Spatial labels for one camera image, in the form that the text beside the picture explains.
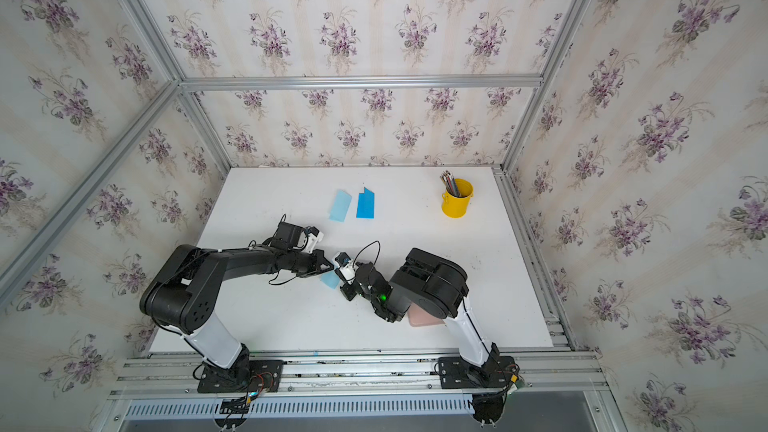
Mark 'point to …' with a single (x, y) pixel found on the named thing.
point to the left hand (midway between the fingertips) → (333, 269)
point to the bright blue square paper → (366, 204)
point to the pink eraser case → (419, 317)
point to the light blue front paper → (331, 278)
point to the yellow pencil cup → (458, 206)
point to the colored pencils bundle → (451, 186)
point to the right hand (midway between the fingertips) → (340, 271)
